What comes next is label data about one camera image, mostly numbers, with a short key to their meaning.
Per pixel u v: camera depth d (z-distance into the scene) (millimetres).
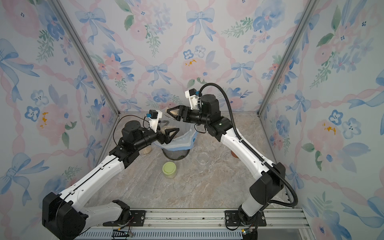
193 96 624
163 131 629
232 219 732
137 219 732
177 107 606
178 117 597
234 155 972
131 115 582
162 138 634
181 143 761
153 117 596
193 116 615
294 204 405
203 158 950
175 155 916
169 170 838
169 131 635
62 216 382
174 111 637
